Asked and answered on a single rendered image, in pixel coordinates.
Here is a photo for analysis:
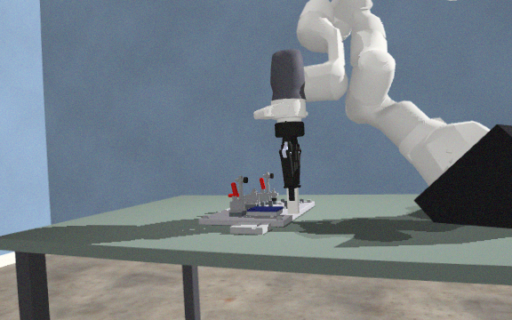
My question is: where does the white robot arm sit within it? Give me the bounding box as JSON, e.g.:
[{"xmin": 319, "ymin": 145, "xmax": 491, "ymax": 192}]
[{"xmin": 253, "ymin": 0, "xmax": 490, "ymax": 186}]

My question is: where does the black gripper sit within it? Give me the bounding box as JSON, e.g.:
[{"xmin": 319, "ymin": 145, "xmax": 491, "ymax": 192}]
[{"xmin": 275, "ymin": 121, "xmax": 305, "ymax": 214}]

